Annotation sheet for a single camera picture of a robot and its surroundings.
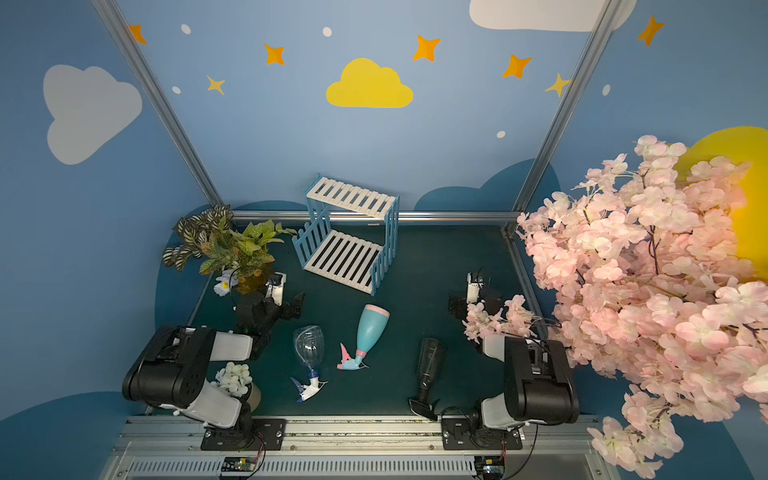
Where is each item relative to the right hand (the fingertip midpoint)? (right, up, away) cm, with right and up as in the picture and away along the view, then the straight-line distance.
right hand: (469, 291), depth 95 cm
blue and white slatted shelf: (-41, +20, +22) cm, 50 cm away
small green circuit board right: (-1, -41, -23) cm, 47 cm away
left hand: (-59, +2, -1) cm, 59 cm away
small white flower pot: (-63, -18, -25) cm, 70 cm away
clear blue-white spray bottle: (-49, -13, -13) cm, 52 cm away
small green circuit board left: (-63, -40, -24) cm, 78 cm away
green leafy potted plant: (-67, +12, -17) cm, 70 cm away
